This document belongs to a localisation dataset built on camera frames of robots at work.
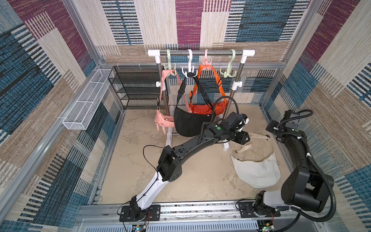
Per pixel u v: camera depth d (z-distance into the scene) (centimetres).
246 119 73
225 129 63
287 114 66
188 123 91
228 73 71
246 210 73
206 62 70
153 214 73
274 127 65
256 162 85
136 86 109
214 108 91
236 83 76
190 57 64
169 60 66
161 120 85
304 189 42
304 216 43
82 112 94
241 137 70
